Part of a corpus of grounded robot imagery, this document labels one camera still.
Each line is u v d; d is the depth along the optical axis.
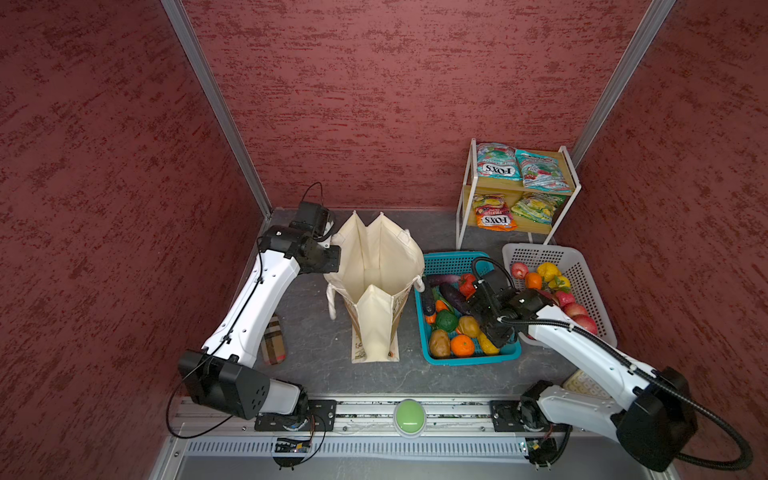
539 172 0.81
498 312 0.59
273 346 0.83
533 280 0.94
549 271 0.97
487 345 0.79
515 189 0.81
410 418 0.73
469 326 0.81
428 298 0.90
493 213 0.95
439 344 0.82
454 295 0.92
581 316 0.85
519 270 0.98
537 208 0.97
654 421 0.40
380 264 1.00
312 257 0.63
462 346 0.81
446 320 0.83
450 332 0.83
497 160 0.85
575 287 0.95
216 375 0.38
